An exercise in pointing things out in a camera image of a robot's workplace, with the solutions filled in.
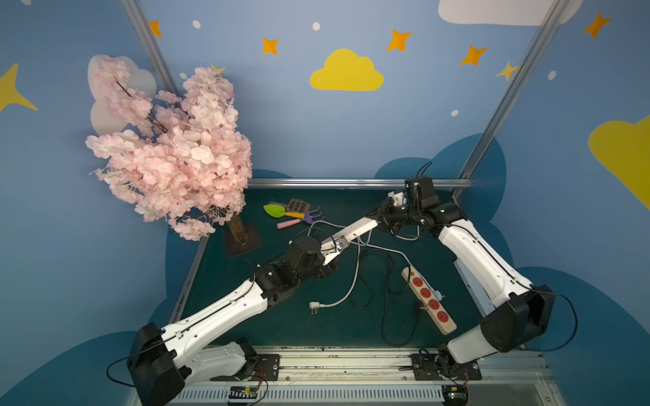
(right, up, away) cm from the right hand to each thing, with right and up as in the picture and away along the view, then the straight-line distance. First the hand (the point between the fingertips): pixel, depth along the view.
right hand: (367, 213), depth 76 cm
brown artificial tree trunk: (-47, -6, +19) cm, 51 cm away
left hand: (-12, -8, -1) cm, 15 cm away
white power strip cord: (-17, -31, +8) cm, 36 cm away
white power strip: (-11, -8, -16) cm, 21 cm away
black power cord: (+8, -29, +11) cm, 32 cm away
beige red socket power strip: (+23, -30, +9) cm, 39 cm away
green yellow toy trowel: (-35, +1, +39) cm, 52 cm away
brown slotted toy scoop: (-28, +4, +38) cm, 47 cm away
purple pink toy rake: (-21, -2, +35) cm, 40 cm away
